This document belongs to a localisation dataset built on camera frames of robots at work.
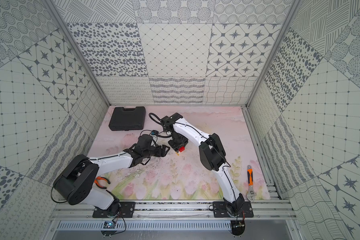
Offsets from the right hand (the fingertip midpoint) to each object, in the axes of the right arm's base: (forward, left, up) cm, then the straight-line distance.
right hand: (182, 149), depth 88 cm
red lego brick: (-2, 0, +4) cm, 4 cm away
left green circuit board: (-37, +35, -9) cm, 52 cm away
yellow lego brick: (0, +3, -7) cm, 8 cm away
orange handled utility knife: (-21, -38, -8) cm, 44 cm away
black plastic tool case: (+28, +43, -6) cm, 52 cm away
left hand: (0, +8, 0) cm, 8 cm away
